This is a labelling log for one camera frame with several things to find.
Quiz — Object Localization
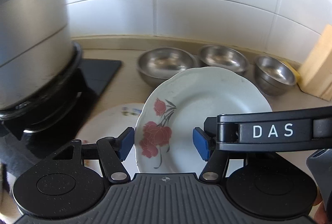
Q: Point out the medium white floral plate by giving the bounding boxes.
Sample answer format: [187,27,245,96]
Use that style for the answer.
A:
[76,103,144,178]

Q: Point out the large white red-flower plate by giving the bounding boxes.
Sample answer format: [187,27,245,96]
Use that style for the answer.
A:
[134,67,272,174]

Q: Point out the small steel bowl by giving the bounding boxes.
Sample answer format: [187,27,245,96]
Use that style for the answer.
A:
[254,55,297,96]

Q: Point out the large steel bowl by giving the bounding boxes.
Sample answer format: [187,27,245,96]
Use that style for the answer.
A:
[136,47,199,88]

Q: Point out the person's right hand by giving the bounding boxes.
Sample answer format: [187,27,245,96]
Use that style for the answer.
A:
[314,193,331,224]

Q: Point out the wooden knife block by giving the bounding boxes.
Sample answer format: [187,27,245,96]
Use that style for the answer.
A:
[298,25,332,101]

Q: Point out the black gas stove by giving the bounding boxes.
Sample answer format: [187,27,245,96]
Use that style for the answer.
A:
[1,43,122,177]

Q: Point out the beige dish cloth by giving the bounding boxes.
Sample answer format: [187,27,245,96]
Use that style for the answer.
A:
[1,163,10,212]

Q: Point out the large aluminium stock pot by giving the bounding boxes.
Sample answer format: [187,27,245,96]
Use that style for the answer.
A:
[1,0,74,109]

